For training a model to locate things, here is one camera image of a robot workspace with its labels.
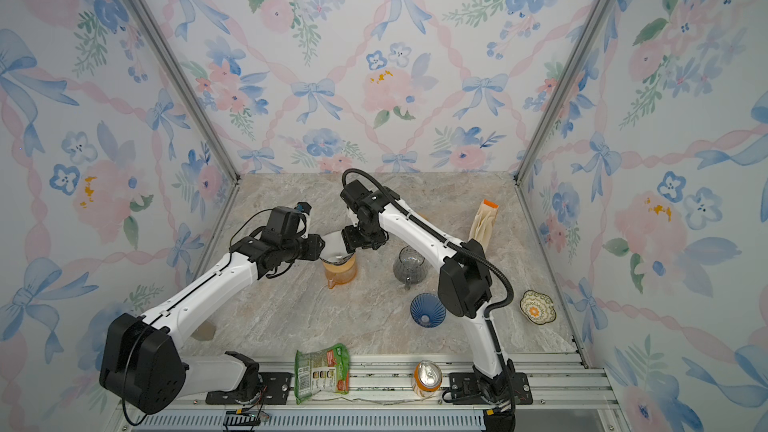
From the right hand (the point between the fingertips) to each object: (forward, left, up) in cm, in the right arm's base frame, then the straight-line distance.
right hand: (356, 244), depth 87 cm
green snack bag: (-31, +7, -9) cm, 33 cm away
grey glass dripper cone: (-6, +4, 0) cm, 7 cm away
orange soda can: (-34, -18, -2) cm, 38 cm away
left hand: (-1, +10, +3) cm, 10 cm away
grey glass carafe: (0, -16, -14) cm, 22 cm away
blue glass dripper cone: (-15, -21, -11) cm, 28 cm away
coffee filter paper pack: (+10, -39, -3) cm, 41 cm away
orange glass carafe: (-6, +4, -6) cm, 10 cm away
